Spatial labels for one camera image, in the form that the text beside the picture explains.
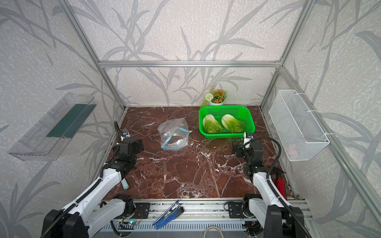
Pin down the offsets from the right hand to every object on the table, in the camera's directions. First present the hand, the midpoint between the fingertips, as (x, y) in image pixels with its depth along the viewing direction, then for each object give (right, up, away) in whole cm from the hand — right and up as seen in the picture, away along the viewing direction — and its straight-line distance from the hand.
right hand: (240, 141), depth 87 cm
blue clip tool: (-39, -33, -15) cm, 54 cm away
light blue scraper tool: (-65, -22, -7) cm, 69 cm away
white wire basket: (+18, +6, -24) cm, 31 cm away
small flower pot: (-13, +29, +21) cm, 38 cm away
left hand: (-64, +1, -4) cm, 64 cm away
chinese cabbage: (-17, +9, +9) cm, 22 cm away
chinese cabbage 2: (-2, +10, +11) cm, 15 cm away
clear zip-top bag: (-40, +4, 0) cm, 40 cm away
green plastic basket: (+7, +18, +20) cm, 28 cm away
